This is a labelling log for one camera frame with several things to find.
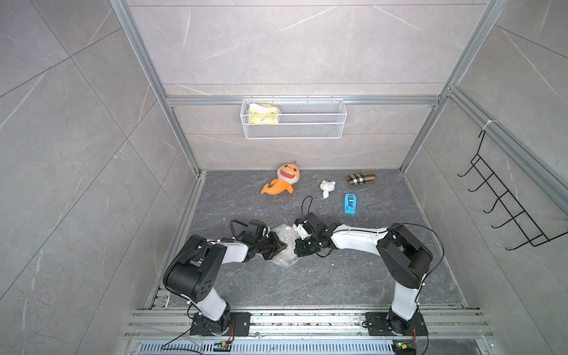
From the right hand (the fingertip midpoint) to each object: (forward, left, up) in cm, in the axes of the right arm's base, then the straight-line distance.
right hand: (296, 252), depth 90 cm
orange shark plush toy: (+37, +3, +8) cm, 38 cm away
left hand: (+3, +3, +2) cm, 5 cm away
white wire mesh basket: (+52, -3, +29) cm, 60 cm away
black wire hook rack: (-10, -65, +32) cm, 73 cm away
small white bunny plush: (+33, -17, +2) cm, 37 cm away
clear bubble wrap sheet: (-2, +4, +1) cm, 5 cm away
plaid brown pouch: (+39, -35, +2) cm, 53 cm away
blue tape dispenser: (+23, -27, +1) cm, 35 cm away
